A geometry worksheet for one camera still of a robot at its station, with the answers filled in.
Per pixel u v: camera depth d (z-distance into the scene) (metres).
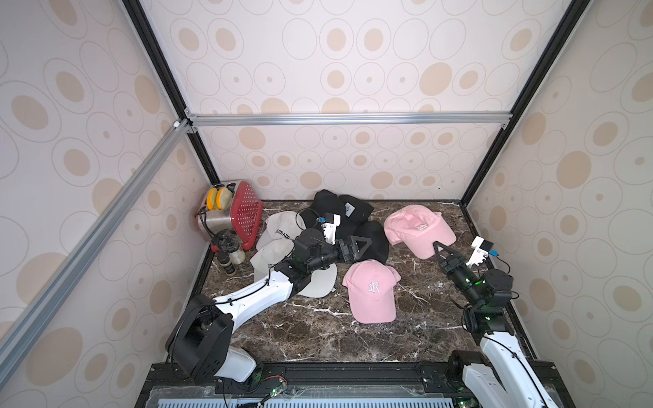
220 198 0.94
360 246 0.71
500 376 0.49
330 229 0.71
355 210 1.09
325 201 1.12
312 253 0.62
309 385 0.73
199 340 0.42
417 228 0.79
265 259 0.97
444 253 0.72
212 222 0.93
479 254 0.67
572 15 0.68
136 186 0.66
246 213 1.09
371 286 0.85
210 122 1.76
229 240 0.92
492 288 0.55
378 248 0.95
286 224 1.08
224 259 0.90
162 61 0.77
